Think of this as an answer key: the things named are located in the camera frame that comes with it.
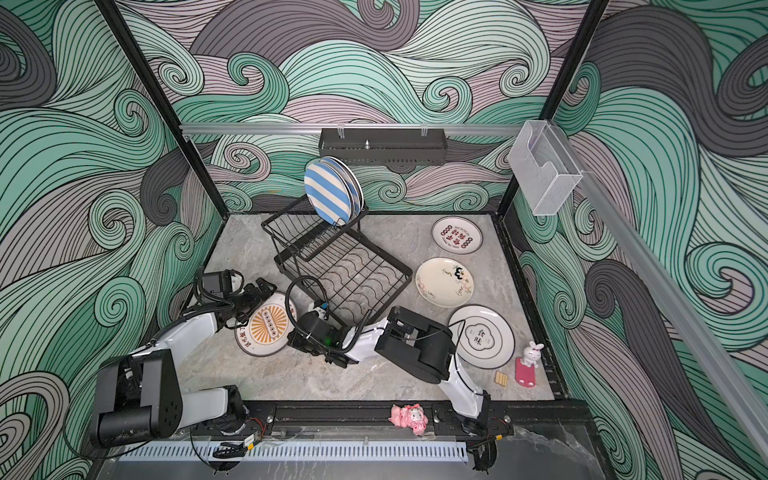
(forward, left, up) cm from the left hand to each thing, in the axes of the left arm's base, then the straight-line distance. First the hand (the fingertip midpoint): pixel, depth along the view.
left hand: (266, 291), depth 90 cm
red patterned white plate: (+30, -65, -6) cm, 72 cm away
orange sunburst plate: (-9, -2, -5) cm, 11 cm away
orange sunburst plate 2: (+16, -27, +27) cm, 41 cm away
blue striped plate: (+21, -19, +24) cm, 37 cm away
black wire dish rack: (+12, -24, -4) cm, 27 cm away
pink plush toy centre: (-32, -43, -2) cm, 53 cm away
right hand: (-13, -8, -4) cm, 16 cm away
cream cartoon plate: (+8, -57, -5) cm, 58 cm away
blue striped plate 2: (+18, -29, +25) cm, 42 cm away
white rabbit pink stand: (-20, -75, -3) cm, 78 cm away
